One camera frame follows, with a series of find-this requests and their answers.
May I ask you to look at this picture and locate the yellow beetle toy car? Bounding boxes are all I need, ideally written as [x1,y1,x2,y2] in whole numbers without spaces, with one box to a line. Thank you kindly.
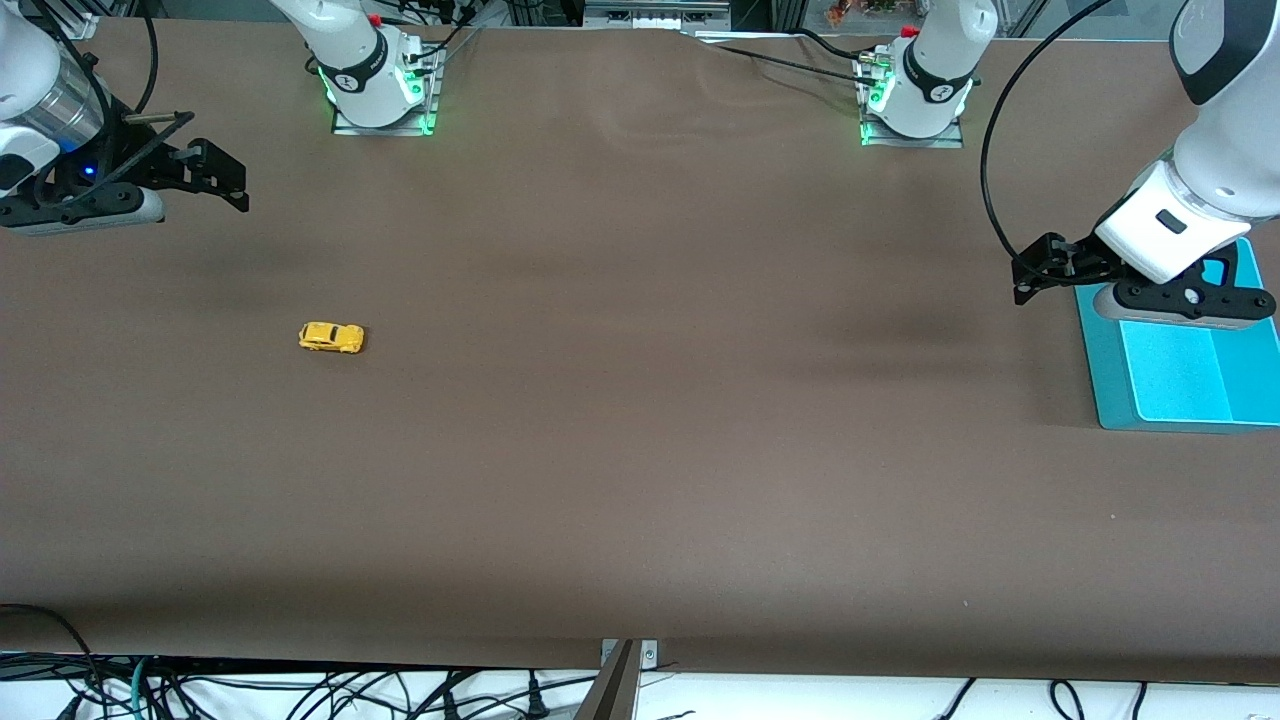
[298,321,366,355]

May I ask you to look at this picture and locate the teal plastic bin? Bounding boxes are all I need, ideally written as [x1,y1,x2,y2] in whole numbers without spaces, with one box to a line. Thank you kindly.
[1075,238,1280,433]

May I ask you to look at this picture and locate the grey power strip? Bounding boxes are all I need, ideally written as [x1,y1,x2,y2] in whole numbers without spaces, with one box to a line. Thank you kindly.
[583,0,731,31]

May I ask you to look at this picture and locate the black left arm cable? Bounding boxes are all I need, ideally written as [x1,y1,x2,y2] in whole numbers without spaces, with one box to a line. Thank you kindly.
[980,0,1116,263]

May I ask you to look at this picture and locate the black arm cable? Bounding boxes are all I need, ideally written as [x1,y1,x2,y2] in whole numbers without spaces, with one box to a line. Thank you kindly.
[130,0,161,115]
[980,0,1116,263]

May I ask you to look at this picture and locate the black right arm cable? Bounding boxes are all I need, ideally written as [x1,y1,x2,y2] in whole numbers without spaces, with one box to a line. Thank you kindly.
[130,0,161,115]

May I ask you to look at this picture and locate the aluminium frame profile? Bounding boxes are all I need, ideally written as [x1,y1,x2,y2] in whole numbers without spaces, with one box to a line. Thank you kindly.
[40,0,101,41]

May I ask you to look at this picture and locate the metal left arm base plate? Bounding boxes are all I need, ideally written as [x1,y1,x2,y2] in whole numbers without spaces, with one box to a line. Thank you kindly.
[858,50,966,149]

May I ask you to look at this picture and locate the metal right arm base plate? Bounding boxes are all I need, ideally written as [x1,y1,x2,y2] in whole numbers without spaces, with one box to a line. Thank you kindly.
[332,45,443,137]

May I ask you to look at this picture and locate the black right base cables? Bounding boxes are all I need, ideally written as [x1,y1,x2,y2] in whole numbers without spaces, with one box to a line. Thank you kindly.
[400,0,483,67]

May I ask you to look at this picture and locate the black cable across table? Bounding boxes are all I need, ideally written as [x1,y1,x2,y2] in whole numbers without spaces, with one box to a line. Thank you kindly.
[700,28,883,87]

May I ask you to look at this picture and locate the black looping cable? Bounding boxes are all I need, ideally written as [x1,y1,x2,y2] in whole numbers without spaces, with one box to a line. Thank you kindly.
[0,604,101,720]

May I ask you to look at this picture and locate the tangled black cables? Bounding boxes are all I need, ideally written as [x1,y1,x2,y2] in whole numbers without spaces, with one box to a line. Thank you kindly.
[150,668,601,720]

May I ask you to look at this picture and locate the dark metal post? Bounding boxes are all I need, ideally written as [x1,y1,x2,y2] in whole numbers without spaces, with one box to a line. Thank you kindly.
[575,640,641,720]

